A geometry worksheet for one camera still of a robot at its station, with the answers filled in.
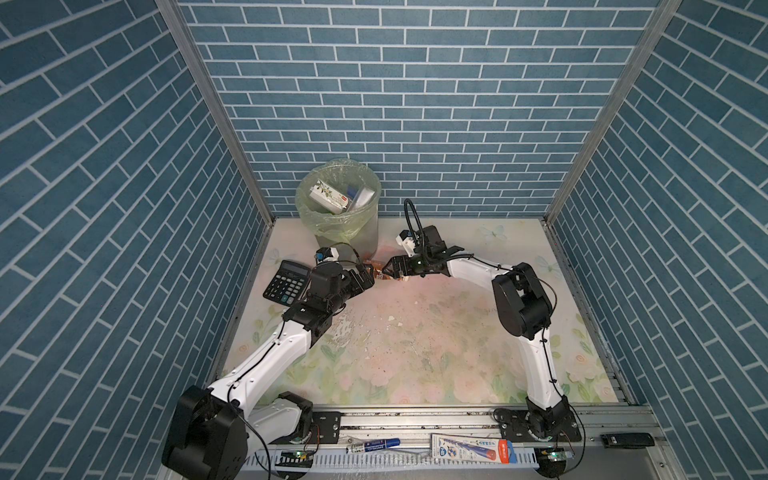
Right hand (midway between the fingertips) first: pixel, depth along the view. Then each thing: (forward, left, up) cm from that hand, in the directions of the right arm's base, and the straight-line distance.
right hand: (389, 267), depth 98 cm
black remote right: (-43, -61, -5) cm, 75 cm away
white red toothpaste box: (-47, -25, -6) cm, 54 cm away
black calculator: (-6, +34, -4) cm, 35 cm away
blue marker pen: (-49, +1, -5) cm, 49 cm away
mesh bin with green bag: (+4, +9, +15) cm, 18 cm away
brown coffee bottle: (-2, +4, -2) cm, 4 cm away
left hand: (-11, +6, +12) cm, 17 cm away
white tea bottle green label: (+13, +20, +18) cm, 30 cm away
